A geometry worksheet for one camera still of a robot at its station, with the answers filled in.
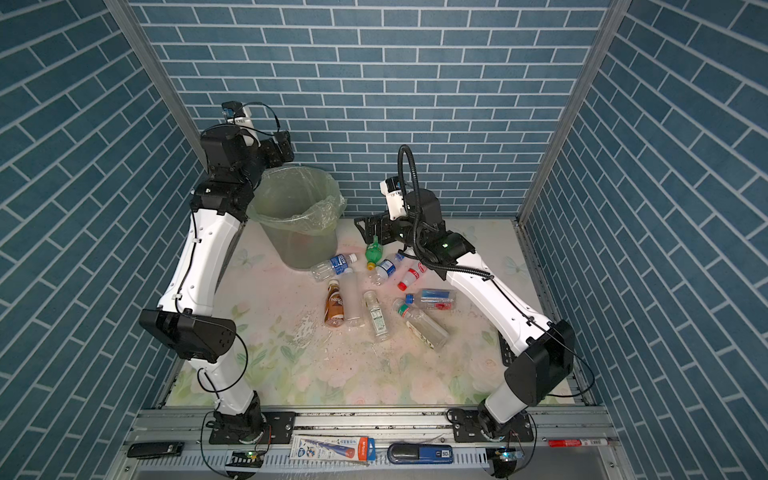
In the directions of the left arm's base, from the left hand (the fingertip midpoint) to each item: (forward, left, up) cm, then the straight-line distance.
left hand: (273, 133), depth 71 cm
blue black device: (-60, -35, -43) cm, 82 cm away
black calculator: (-38, -62, -47) cm, 86 cm away
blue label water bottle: (-7, -10, -44) cm, 45 cm away
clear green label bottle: (-27, -25, -44) cm, 57 cm away
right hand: (-15, -22, -13) cm, 29 cm away
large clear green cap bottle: (-28, -37, -46) cm, 65 cm away
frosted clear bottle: (-17, -15, -50) cm, 55 cm away
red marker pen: (-59, -73, -46) cm, 104 cm away
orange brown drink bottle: (-24, -11, -45) cm, 52 cm away
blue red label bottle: (-18, -43, -49) cm, 68 cm away
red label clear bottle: (-11, -36, -45) cm, 58 cm away
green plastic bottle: (-1, -22, -46) cm, 51 cm away
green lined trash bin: (+14, +5, -37) cm, 40 cm away
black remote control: (-58, +26, -46) cm, 78 cm away
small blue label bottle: (-9, -27, -44) cm, 52 cm away
